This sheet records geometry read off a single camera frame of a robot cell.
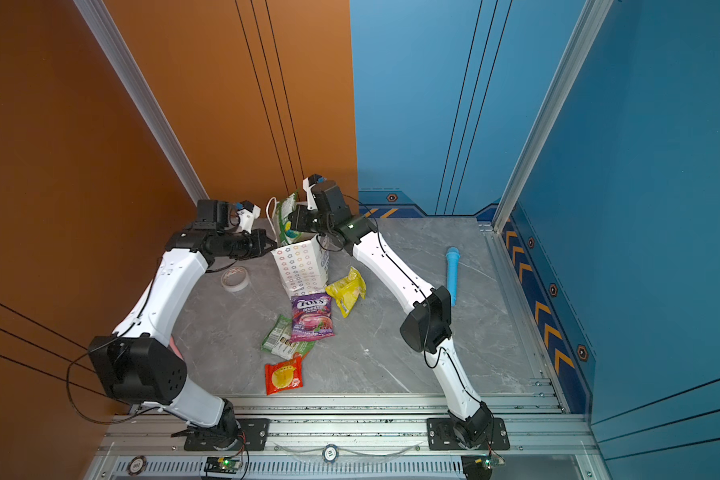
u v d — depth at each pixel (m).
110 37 0.72
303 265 0.86
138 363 0.43
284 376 0.83
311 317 0.91
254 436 0.74
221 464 0.71
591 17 0.70
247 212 0.74
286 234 0.81
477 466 0.71
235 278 1.02
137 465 0.70
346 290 0.94
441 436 0.72
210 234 0.59
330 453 0.71
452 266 1.05
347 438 0.75
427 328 0.53
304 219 0.71
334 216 0.63
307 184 0.74
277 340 0.89
